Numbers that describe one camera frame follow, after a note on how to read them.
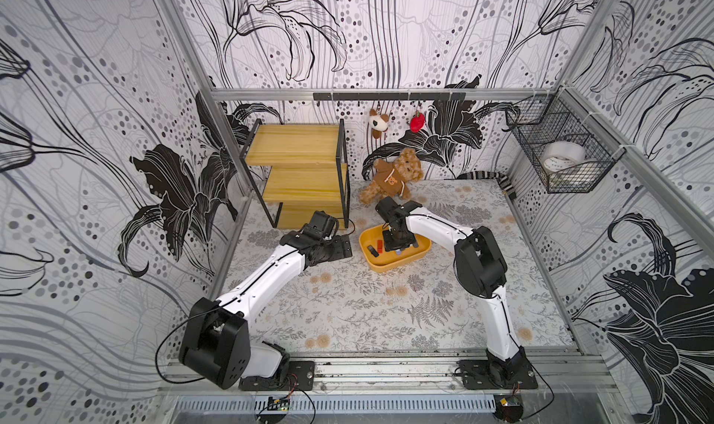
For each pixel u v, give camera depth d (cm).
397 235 82
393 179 108
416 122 96
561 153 71
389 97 93
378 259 96
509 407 70
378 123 93
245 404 70
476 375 71
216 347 41
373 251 98
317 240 63
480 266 55
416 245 99
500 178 119
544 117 96
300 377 73
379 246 98
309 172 101
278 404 72
